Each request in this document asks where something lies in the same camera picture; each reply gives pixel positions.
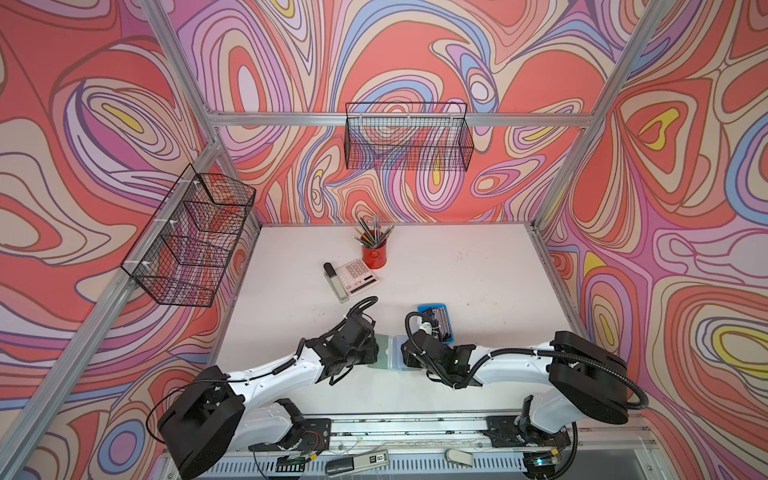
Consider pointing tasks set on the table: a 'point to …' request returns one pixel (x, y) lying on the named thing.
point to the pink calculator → (356, 277)
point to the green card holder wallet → (382, 343)
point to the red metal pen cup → (374, 258)
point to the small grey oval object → (460, 457)
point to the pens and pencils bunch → (373, 241)
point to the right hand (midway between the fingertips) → (409, 355)
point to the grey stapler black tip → (335, 283)
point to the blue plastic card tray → (425, 307)
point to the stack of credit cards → (440, 321)
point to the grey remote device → (344, 465)
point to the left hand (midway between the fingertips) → (380, 348)
